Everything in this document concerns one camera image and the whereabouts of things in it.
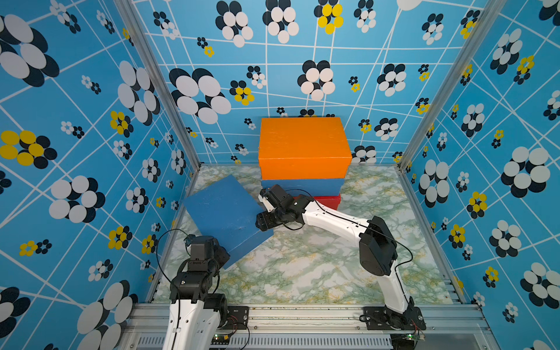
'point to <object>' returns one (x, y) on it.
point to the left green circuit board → (220, 339)
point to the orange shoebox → (303, 148)
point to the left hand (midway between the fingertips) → (225, 248)
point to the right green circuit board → (414, 337)
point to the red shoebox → (332, 201)
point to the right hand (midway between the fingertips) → (264, 221)
